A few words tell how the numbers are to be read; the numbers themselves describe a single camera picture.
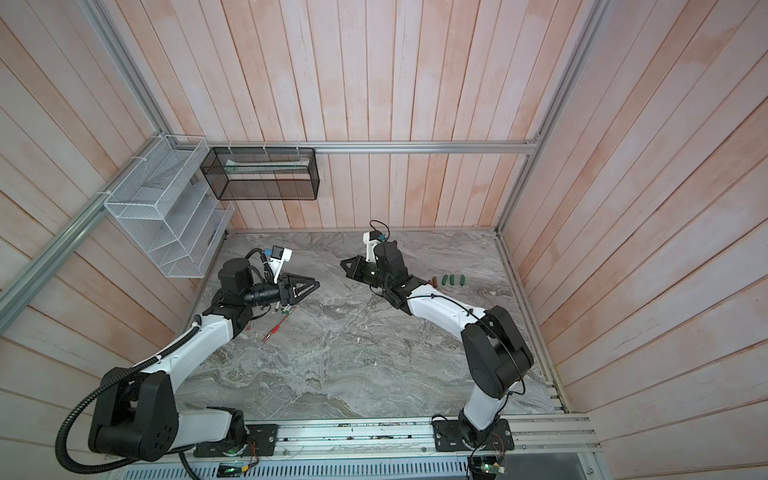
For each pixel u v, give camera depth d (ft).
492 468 2.29
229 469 2.31
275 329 3.05
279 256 2.35
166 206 2.35
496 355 1.52
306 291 2.42
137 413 1.35
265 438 2.40
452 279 3.44
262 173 3.47
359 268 2.45
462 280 3.50
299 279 2.44
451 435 2.40
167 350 1.57
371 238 2.56
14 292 1.69
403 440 2.44
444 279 3.46
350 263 2.62
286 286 2.31
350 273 2.42
